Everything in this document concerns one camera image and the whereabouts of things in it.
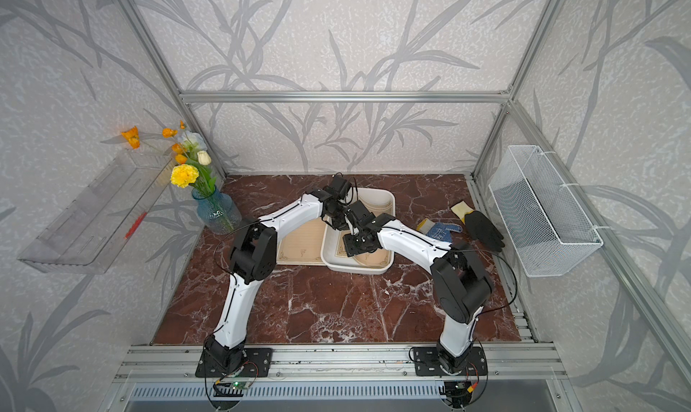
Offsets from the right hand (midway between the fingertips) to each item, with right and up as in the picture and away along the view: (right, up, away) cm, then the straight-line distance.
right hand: (351, 245), depth 89 cm
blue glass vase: (-48, +11, +4) cm, 49 cm away
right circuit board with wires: (+29, -35, -20) cm, 50 cm away
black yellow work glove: (+48, +5, +11) cm, 49 cm away
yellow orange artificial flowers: (-50, +27, -5) cm, 57 cm away
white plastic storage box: (-6, -5, +6) cm, 10 cm away
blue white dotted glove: (+35, +3, +12) cm, 37 cm away
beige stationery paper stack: (+11, -5, +4) cm, 12 cm away
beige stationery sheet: (-17, -1, +6) cm, 19 cm away
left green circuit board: (-31, -36, -18) cm, 50 cm away
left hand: (+4, +7, +7) cm, 10 cm away
